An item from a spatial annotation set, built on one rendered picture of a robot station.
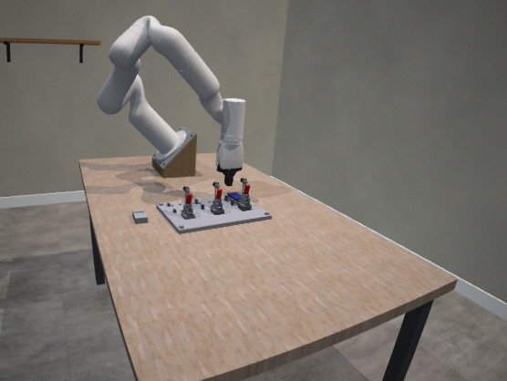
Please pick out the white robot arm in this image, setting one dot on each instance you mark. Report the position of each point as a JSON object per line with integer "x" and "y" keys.
{"x": 128, "y": 85}

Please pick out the blue flat plate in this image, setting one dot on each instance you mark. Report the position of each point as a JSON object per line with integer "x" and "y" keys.
{"x": 234, "y": 195}

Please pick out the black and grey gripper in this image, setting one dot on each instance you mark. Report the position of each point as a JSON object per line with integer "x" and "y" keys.
{"x": 231, "y": 157}

